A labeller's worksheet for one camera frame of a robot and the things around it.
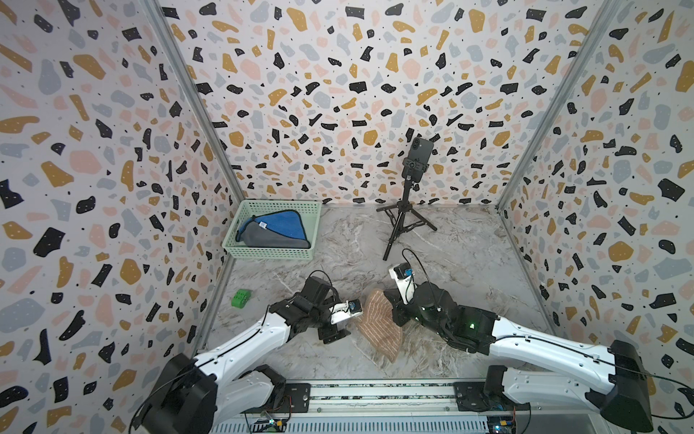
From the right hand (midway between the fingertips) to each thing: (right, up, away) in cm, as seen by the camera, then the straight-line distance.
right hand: (385, 294), depth 72 cm
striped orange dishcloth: (-1, -14, +15) cm, 21 cm away
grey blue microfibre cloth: (-44, +18, +40) cm, 62 cm away
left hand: (-11, -9, +10) cm, 18 cm away
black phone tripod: (+9, +23, +29) cm, 38 cm away
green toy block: (-47, -5, +17) cm, 50 cm away
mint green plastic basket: (-30, +25, +45) cm, 59 cm away
